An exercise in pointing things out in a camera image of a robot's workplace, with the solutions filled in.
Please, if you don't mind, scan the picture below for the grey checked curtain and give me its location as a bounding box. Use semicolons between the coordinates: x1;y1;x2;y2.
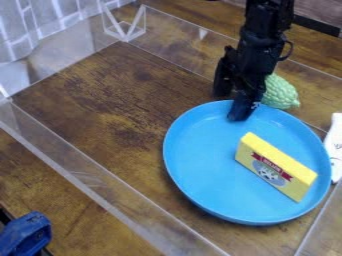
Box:
0;0;136;65

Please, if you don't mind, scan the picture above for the yellow butter box toy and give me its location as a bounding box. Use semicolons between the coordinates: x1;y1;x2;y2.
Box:
235;132;318;202

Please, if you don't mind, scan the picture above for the blue clamp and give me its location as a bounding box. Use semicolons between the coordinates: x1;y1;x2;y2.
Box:
0;211;52;256

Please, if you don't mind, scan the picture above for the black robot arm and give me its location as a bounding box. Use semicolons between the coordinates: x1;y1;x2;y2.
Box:
212;0;294;121

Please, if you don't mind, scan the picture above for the clear acrylic enclosure wall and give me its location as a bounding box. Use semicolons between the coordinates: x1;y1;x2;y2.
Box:
0;0;342;256

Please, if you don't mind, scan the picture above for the green bumpy bitter gourd toy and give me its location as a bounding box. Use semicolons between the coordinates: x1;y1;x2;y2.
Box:
262;73;300;110

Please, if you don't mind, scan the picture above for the white toy at right edge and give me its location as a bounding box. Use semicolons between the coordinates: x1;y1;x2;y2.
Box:
323;112;342;183

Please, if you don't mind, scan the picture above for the blue round plastic tray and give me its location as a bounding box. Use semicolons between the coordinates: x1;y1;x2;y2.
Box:
163;100;331;226

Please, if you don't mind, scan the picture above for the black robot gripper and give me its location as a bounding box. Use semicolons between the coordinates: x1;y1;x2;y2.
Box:
211;28;295;122

